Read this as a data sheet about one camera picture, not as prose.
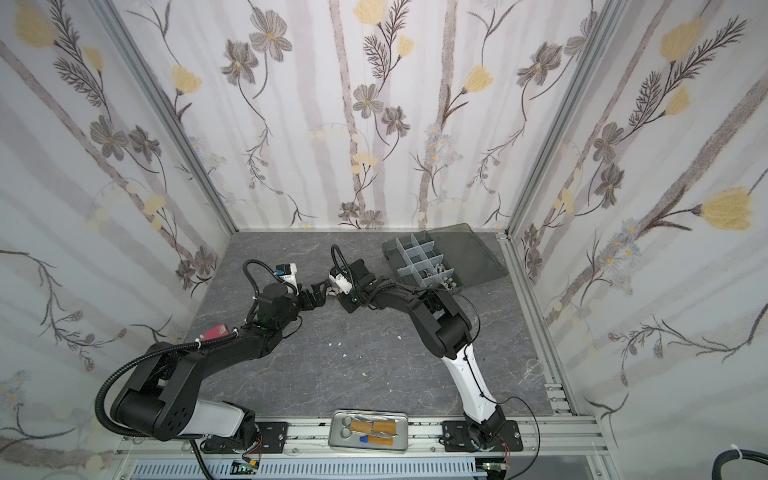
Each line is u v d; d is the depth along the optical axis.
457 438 0.73
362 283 0.80
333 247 0.83
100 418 0.41
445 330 0.57
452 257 1.17
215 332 0.93
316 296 0.82
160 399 0.43
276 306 0.68
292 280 0.79
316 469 0.70
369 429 0.75
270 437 0.74
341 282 0.90
